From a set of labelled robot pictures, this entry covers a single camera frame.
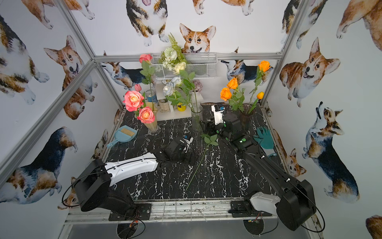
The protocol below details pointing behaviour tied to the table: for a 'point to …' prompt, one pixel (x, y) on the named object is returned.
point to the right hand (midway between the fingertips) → (210, 115)
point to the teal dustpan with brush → (124, 134)
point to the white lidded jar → (165, 81)
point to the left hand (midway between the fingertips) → (193, 150)
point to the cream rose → (187, 79)
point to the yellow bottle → (181, 108)
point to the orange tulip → (260, 95)
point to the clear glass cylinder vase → (197, 115)
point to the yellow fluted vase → (152, 126)
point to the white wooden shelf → (166, 111)
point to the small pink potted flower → (198, 85)
